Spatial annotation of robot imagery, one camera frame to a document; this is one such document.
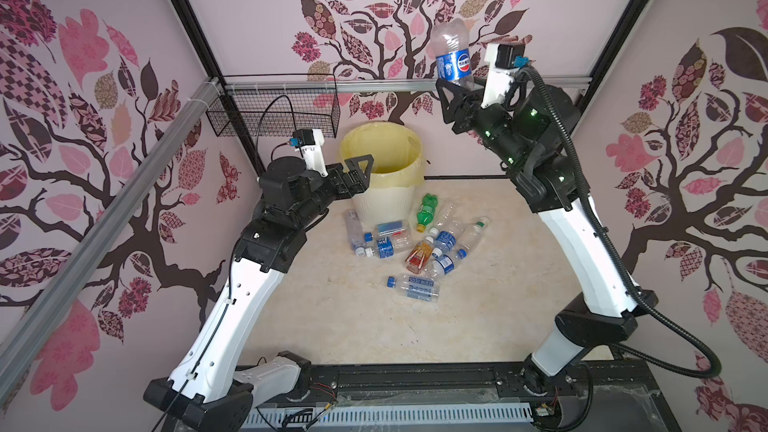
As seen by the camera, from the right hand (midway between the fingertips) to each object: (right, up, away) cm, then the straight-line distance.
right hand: (455, 74), depth 52 cm
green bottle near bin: (+1, -26, +52) cm, 58 cm away
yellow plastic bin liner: (-10, -5, +49) cm, 50 cm away
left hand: (-18, -15, +10) cm, 25 cm away
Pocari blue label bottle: (+6, -35, +43) cm, 56 cm away
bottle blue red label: (-10, -32, +49) cm, 59 cm away
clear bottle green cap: (+18, -33, +51) cm, 63 cm away
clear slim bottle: (-24, -33, +48) cm, 63 cm away
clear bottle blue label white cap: (-12, -37, +43) cm, 58 cm away
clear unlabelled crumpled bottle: (+8, -27, +52) cm, 59 cm away
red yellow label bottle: (-3, -39, +40) cm, 56 cm away
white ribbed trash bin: (-15, -23, +48) cm, 55 cm away
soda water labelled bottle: (-3, -48, +34) cm, 58 cm away
